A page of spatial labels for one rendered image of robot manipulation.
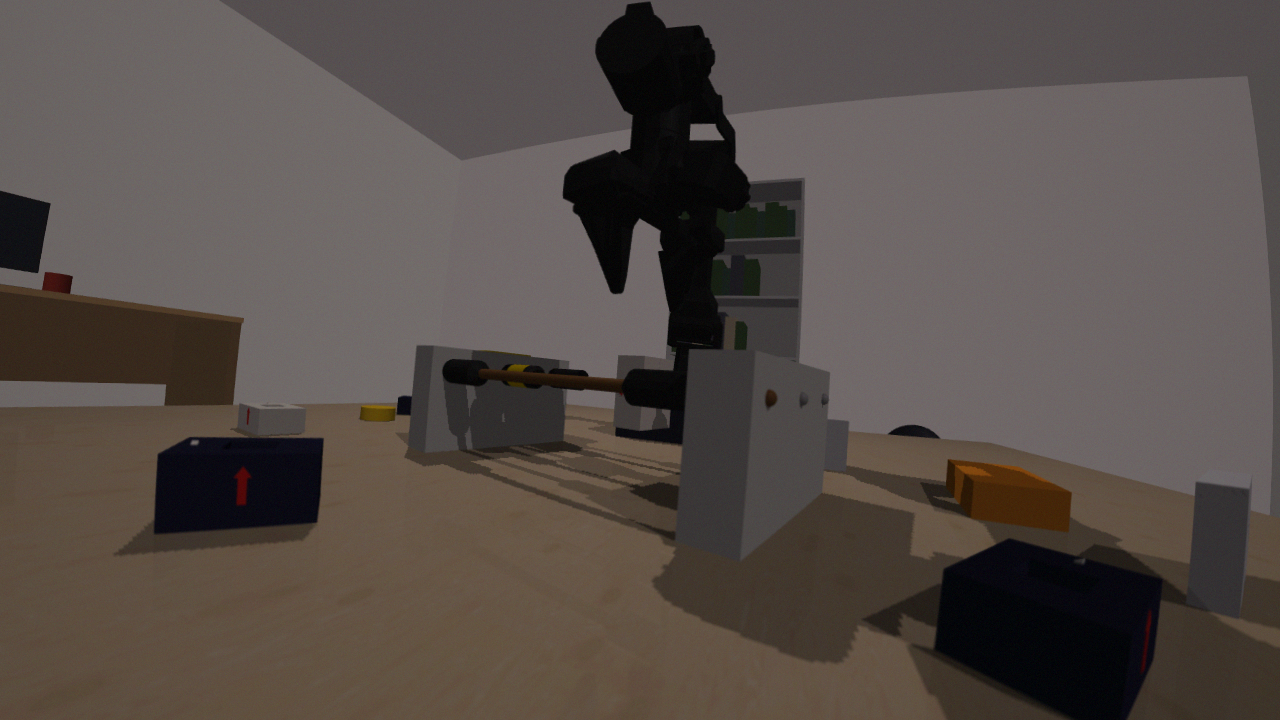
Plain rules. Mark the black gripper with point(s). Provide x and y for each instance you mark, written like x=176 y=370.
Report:
x=610 y=192

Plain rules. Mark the orange rectangular block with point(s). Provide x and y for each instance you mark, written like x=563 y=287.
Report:
x=1008 y=494

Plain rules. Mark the yellow short cylinder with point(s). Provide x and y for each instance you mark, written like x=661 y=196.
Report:
x=377 y=413

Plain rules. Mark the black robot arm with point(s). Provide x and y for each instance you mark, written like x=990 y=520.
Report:
x=661 y=77

